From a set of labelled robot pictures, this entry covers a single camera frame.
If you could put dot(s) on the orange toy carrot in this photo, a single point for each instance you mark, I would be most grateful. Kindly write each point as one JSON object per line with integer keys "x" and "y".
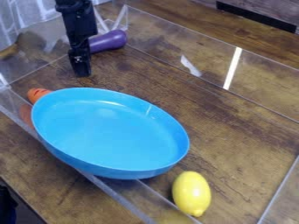
{"x": 33, "y": 95}

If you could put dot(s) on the white tiled cloth backdrop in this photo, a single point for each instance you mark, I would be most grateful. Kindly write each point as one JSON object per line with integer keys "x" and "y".
{"x": 21, "y": 13}

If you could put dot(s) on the yellow toy lemon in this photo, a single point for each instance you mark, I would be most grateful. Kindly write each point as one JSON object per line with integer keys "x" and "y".
{"x": 191, "y": 193}

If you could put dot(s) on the blue round plastic tray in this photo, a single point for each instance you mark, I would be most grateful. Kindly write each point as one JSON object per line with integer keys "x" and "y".
{"x": 108, "y": 133}

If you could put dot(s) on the dark baseboard strip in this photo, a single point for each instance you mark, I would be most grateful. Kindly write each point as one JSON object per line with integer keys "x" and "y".
{"x": 266, "y": 20}

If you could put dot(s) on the purple toy eggplant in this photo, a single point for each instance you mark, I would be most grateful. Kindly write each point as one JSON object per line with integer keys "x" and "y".
{"x": 108, "y": 41}

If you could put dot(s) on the clear acrylic enclosure wall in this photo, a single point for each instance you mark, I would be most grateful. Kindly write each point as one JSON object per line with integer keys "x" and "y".
{"x": 234, "y": 98}

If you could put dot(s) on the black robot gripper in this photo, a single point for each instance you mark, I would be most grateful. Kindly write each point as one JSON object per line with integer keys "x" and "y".
{"x": 80, "y": 26}

